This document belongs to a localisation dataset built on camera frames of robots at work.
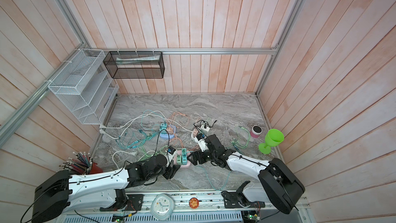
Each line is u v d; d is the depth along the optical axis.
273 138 0.80
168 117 1.04
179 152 0.84
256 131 0.93
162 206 0.70
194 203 0.73
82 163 0.75
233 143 0.93
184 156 0.80
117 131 1.00
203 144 0.78
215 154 0.67
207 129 0.90
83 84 0.72
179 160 0.80
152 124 1.03
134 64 1.05
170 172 0.70
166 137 0.99
